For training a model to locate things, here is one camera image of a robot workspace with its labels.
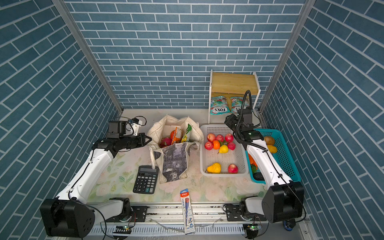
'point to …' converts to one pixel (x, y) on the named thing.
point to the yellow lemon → (223, 149)
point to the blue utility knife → (286, 225)
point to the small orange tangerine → (216, 144)
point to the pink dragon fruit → (165, 142)
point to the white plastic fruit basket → (221, 153)
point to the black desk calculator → (146, 180)
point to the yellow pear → (215, 168)
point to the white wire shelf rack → (227, 90)
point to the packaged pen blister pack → (187, 212)
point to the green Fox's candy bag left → (219, 105)
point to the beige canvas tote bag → (171, 161)
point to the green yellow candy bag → (186, 137)
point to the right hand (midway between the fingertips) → (227, 116)
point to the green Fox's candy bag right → (236, 103)
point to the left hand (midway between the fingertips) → (151, 138)
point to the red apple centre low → (220, 137)
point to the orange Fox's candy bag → (176, 136)
